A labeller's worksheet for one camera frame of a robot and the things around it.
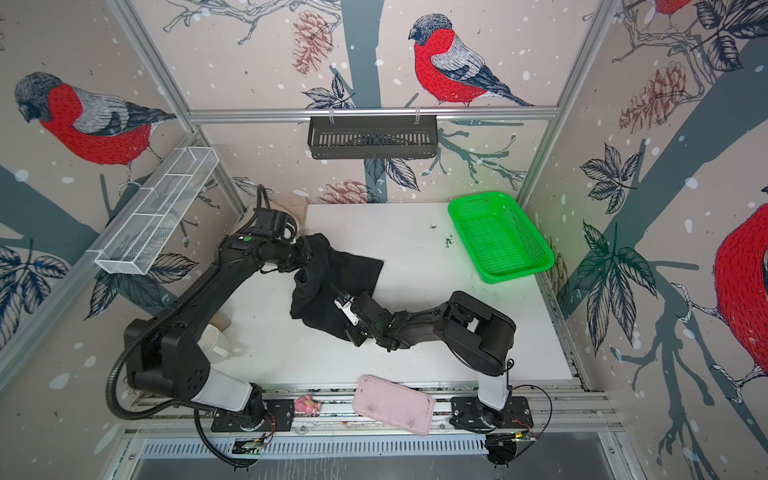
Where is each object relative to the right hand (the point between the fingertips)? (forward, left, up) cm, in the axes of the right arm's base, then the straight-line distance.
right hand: (345, 327), depth 89 cm
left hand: (+13, +7, +19) cm, 24 cm away
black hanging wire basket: (+60, -5, +28) cm, 66 cm away
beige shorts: (+49, +28, +2) cm, 56 cm away
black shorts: (+3, +8, +11) cm, 14 cm away
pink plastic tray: (-20, -16, +2) cm, 26 cm away
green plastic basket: (+37, -54, -2) cm, 65 cm away
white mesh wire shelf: (+10, +48, +33) cm, 59 cm away
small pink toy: (-21, +6, +3) cm, 22 cm away
